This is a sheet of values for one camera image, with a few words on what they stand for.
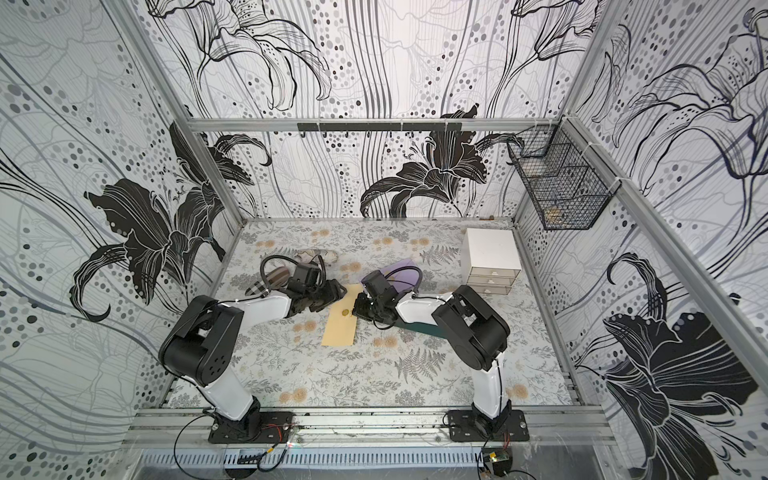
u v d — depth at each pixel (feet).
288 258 2.80
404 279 2.79
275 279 3.23
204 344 1.54
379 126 3.05
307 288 2.48
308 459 2.27
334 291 2.79
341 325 2.94
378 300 2.40
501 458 2.31
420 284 2.34
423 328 2.89
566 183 2.88
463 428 2.37
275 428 2.39
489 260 2.99
